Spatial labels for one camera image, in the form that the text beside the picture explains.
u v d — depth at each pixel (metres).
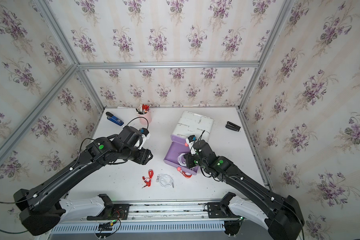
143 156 0.59
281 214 0.39
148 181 0.83
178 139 0.77
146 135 0.64
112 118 1.09
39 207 0.37
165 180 0.84
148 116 1.07
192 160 0.67
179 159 0.78
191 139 0.68
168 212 0.75
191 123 0.82
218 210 0.73
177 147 0.85
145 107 1.05
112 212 0.68
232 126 1.07
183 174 0.86
